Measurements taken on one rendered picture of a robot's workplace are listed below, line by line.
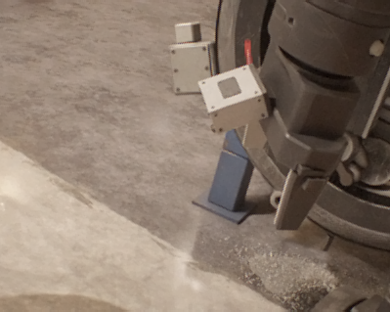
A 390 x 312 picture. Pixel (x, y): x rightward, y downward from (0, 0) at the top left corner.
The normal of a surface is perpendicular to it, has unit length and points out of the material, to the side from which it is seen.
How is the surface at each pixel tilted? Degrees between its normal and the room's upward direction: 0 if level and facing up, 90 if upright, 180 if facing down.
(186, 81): 90
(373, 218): 90
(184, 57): 90
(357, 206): 90
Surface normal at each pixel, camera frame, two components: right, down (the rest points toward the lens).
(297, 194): 0.20, 0.64
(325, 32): -0.36, 0.50
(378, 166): -0.43, 0.28
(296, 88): -0.95, -0.06
